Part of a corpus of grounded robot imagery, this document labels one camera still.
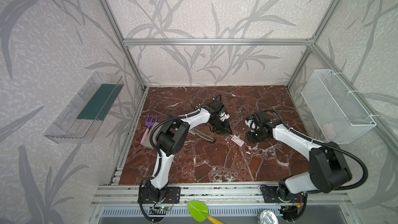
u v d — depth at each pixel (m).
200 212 0.69
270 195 0.73
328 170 0.43
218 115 0.86
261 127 0.68
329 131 0.73
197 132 0.94
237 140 0.91
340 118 0.61
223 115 0.85
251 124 0.81
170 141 0.55
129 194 0.75
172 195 0.72
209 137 0.91
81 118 0.64
